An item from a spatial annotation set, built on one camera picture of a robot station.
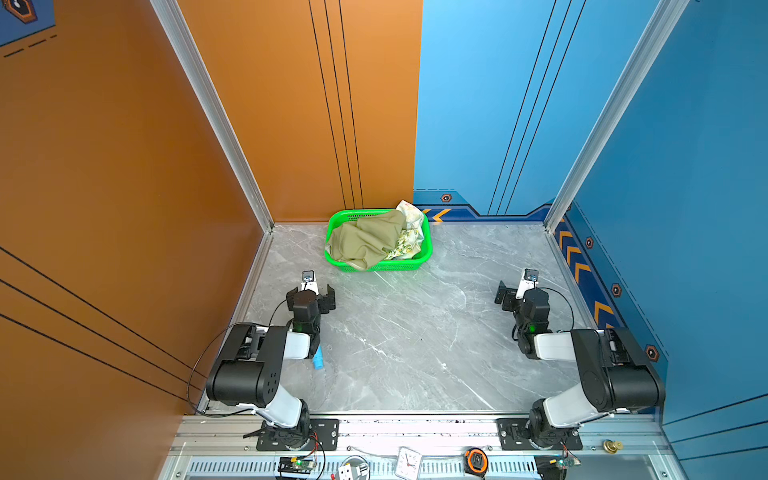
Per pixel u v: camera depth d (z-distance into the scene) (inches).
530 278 31.1
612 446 27.4
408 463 26.9
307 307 28.2
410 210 44.2
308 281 31.4
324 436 29.1
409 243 40.8
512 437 28.5
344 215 44.2
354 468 24.9
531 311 28.1
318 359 33.2
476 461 26.4
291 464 28.0
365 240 38.4
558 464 27.6
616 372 18.1
